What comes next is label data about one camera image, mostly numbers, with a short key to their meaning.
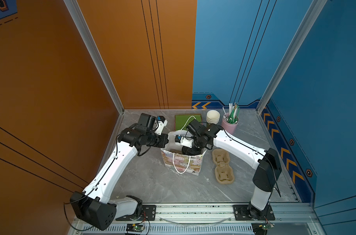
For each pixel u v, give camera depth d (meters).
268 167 0.44
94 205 0.37
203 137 0.57
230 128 0.97
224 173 0.85
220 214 0.75
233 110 0.92
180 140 0.70
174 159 0.73
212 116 1.00
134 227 0.71
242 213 0.72
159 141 0.63
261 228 0.70
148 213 0.73
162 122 0.67
